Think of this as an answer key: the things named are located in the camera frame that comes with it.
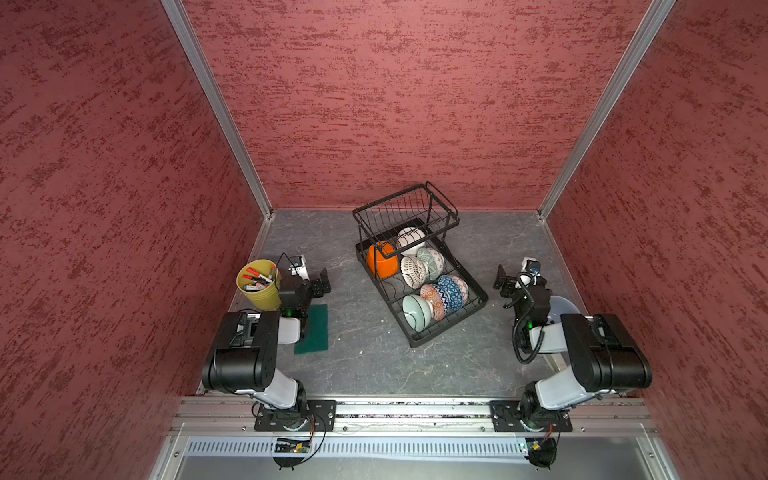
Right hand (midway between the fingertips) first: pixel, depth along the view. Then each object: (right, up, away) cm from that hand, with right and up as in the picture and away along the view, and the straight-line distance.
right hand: (512, 271), depth 92 cm
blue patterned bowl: (-19, -7, +3) cm, 21 cm away
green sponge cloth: (-61, -19, -4) cm, 64 cm away
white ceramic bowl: (-33, +10, -11) cm, 36 cm away
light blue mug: (+14, -11, -3) cm, 17 cm away
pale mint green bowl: (-30, -12, -3) cm, 33 cm away
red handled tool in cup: (-80, -1, -4) cm, 80 cm away
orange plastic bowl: (-41, +3, 0) cm, 42 cm away
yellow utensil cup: (-79, -3, -3) cm, 79 cm away
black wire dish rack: (-27, +21, +5) cm, 34 cm away
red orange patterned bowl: (-26, -7, 0) cm, 27 cm away
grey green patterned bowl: (-25, +3, 0) cm, 25 cm away
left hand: (-64, -2, +3) cm, 64 cm away
